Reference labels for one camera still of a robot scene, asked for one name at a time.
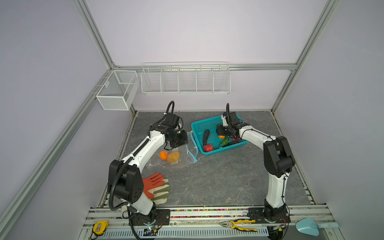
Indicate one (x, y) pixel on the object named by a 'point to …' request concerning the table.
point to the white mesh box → (120, 91)
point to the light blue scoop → (307, 224)
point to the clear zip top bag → (183, 154)
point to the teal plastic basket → (198, 129)
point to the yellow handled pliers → (230, 224)
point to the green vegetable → (225, 140)
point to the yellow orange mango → (173, 156)
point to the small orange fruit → (163, 155)
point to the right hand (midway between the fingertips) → (219, 130)
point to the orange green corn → (222, 136)
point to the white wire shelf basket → (186, 78)
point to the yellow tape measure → (99, 227)
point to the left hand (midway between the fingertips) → (189, 143)
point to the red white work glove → (156, 188)
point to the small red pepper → (208, 147)
